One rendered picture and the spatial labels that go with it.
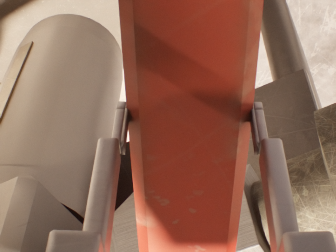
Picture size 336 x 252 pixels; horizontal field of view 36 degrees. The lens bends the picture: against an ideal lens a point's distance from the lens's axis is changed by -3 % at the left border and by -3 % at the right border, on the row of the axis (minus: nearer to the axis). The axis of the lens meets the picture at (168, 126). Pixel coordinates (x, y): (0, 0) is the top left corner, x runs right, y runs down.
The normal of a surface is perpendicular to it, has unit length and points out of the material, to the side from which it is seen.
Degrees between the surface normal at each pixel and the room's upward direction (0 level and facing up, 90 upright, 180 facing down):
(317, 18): 0
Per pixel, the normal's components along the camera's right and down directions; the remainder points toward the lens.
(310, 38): -0.03, 0.65
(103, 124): 0.91, -0.29
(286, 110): -0.49, -0.67
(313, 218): -0.25, 0.28
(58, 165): 0.54, -0.63
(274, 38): -0.70, -0.55
